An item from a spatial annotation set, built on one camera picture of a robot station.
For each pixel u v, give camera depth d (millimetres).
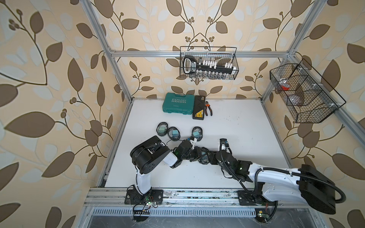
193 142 870
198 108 1120
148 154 525
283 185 476
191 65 845
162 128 1012
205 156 839
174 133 971
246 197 729
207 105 1155
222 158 608
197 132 969
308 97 737
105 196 770
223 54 910
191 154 791
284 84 792
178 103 1118
